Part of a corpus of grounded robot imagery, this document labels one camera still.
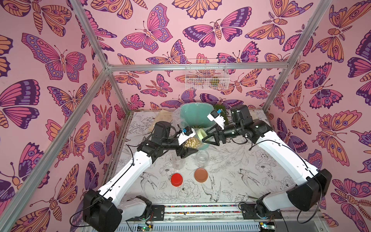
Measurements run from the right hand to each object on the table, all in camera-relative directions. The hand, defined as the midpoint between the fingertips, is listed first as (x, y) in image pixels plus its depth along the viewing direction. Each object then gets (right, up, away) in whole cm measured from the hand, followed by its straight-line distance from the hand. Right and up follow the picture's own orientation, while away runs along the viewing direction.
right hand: (206, 135), depth 69 cm
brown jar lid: (-1, -25, +17) cm, 31 cm away
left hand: (-5, -4, +4) cm, 7 cm away
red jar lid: (-15, -28, +17) cm, 36 cm away
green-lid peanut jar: (-5, -3, -1) cm, 6 cm away
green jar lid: (-3, +1, -4) cm, 5 cm away
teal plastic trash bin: (-3, +11, +27) cm, 30 cm away
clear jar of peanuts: (-15, -20, +23) cm, 34 cm away
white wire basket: (+5, +38, +27) cm, 47 cm away
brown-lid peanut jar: (+1, -17, +24) cm, 30 cm away
